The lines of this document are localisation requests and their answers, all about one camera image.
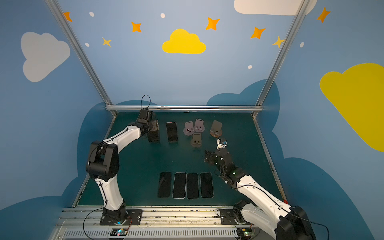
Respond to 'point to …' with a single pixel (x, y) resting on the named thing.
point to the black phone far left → (153, 136)
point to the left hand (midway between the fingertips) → (153, 123)
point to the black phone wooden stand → (192, 186)
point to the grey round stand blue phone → (196, 141)
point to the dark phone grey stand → (164, 184)
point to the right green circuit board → (244, 231)
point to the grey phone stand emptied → (188, 130)
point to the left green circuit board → (118, 232)
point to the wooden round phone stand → (216, 128)
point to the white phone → (179, 186)
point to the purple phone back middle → (172, 131)
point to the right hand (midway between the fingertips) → (213, 150)
